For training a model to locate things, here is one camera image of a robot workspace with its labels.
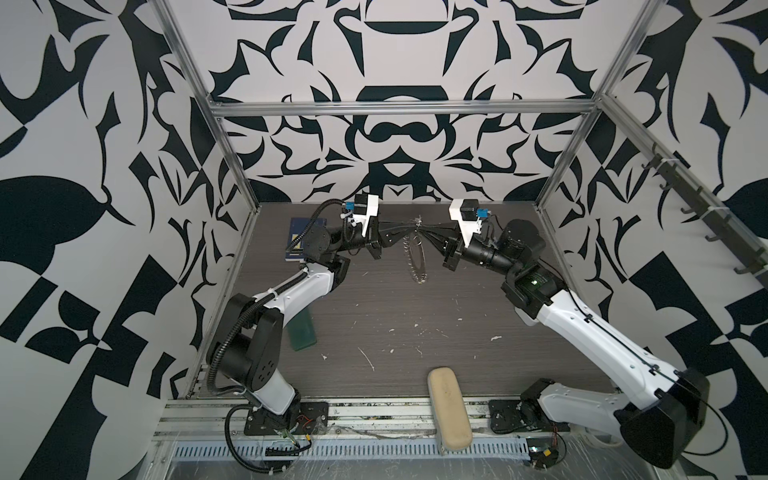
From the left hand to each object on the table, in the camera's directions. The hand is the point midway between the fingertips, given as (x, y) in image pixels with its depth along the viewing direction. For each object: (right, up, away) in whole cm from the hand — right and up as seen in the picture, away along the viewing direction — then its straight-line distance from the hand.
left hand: (420, 221), depth 61 cm
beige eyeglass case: (+9, -46, +12) cm, 48 cm away
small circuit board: (+30, -54, +10) cm, 63 cm away
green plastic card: (-31, -30, +26) cm, 51 cm away
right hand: (+1, -2, +1) cm, 2 cm away
